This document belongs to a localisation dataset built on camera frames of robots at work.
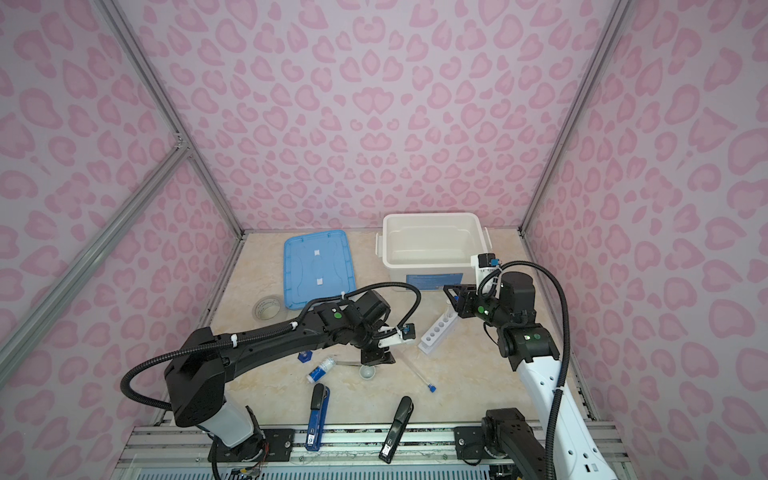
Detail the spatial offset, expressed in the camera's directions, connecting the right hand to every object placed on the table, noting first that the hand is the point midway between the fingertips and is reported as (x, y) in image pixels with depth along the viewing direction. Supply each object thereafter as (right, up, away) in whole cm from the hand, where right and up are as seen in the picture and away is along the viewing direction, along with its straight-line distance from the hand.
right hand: (449, 286), depth 72 cm
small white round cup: (-21, -25, +12) cm, 35 cm away
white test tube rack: (-4, -16, +14) cm, 22 cm away
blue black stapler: (-32, -31, +4) cm, 45 cm away
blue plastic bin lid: (-42, +3, +38) cm, 57 cm away
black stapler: (-11, -31, +1) cm, 33 cm away
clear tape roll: (-55, -9, +26) cm, 61 cm away
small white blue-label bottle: (-34, -25, +10) cm, 44 cm away
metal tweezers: (-26, -23, +14) cm, 38 cm away
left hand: (-13, -16, +7) cm, 22 cm away
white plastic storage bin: (+1, +9, +38) cm, 39 cm away
